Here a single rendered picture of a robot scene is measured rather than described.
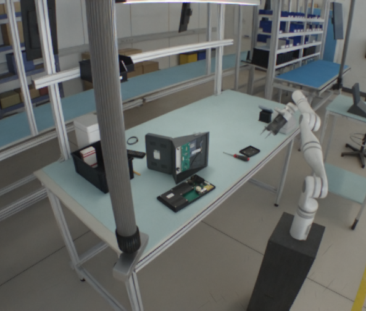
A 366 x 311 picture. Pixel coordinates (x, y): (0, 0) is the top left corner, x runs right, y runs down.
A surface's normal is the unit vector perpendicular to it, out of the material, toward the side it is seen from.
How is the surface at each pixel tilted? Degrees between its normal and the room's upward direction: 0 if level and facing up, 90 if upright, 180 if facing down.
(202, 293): 0
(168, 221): 0
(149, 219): 0
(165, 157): 90
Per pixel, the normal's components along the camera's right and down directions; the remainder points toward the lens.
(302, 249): 0.00, -0.86
